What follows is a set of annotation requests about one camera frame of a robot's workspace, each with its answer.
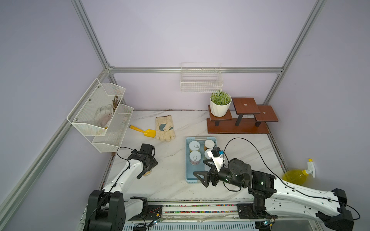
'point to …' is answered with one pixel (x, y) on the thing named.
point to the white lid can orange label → (208, 144)
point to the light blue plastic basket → (190, 168)
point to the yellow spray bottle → (300, 176)
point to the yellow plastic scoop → (148, 132)
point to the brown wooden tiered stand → (244, 118)
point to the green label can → (206, 156)
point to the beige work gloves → (165, 130)
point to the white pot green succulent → (219, 103)
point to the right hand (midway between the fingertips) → (200, 168)
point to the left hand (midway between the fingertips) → (147, 168)
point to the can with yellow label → (194, 146)
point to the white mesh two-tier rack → (99, 117)
